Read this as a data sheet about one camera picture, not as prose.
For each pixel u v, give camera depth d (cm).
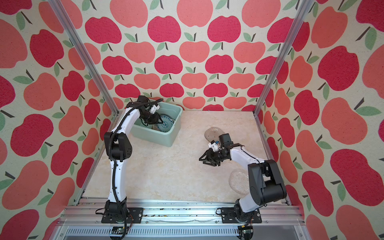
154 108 95
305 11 70
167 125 104
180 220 73
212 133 108
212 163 80
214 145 86
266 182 46
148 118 88
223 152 74
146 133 87
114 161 63
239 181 86
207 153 80
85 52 86
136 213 75
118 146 62
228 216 73
